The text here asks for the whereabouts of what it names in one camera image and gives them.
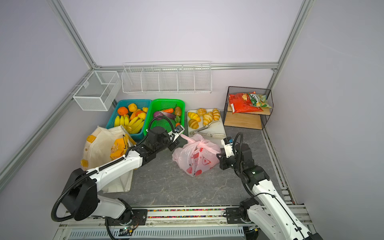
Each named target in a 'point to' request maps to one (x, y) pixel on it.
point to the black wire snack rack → (255, 120)
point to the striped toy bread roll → (193, 124)
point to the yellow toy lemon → (142, 115)
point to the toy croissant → (207, 118)
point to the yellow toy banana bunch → (133, 125)
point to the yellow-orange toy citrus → (132, 107)
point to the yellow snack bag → (119, 147)
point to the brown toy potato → (178, 111)
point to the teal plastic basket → (140, 104)
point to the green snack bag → (259, 100)
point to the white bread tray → (216, 127)
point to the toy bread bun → (201, 111)
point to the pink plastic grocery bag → (197, 155)
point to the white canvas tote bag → (97, 153)
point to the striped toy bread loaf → (194, 116)
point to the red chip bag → (241, 103)
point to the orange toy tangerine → (122, 111)
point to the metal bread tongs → (212, 135)
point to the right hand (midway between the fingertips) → (219, 155)
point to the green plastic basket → (156, 105)
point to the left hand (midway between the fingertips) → (178, 135)
